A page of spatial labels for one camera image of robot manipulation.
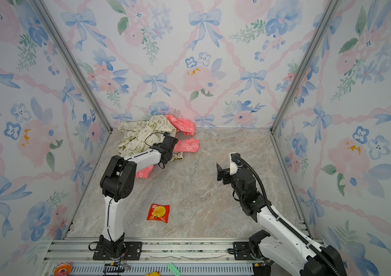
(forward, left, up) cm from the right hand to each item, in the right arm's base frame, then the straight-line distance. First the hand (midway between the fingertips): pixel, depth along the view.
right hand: (227, 162), depth 80 cm
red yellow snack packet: (-17, +33, -18) cm, 41 cm away
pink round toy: (-41, +66, -16) cm, 79 cm away
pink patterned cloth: (+23, +20, -16) cm, 34 cm away
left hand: (+18, +39, -12) cm, 44 cm away
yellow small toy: (-42, +31, -17) cm, 55 cm away
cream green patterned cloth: (+20, +49, -5) cm, 53 cm away
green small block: (-41, +22, -19) cm, 50 cm away
